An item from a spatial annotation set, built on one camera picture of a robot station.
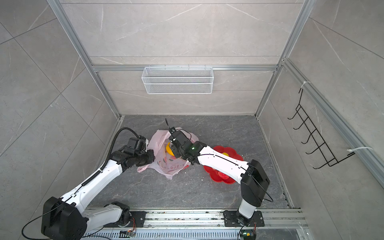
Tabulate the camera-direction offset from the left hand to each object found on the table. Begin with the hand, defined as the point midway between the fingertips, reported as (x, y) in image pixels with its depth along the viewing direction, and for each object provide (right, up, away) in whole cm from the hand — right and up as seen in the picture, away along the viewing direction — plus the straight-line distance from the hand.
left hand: (155, 153), depth 83 cm
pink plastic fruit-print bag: (+4, -7, +8) cm, 11 cm away
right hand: (+13, +6, -1) cm, 14 cm away
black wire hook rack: (+79, +16, -10) cm, 81 cm away
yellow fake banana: (+5, 0, +14) cm, 15 cm away
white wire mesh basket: (+12, +47, +18) cm, 52 cm away
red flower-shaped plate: (+36, -13, +3) cm, 38 cm away
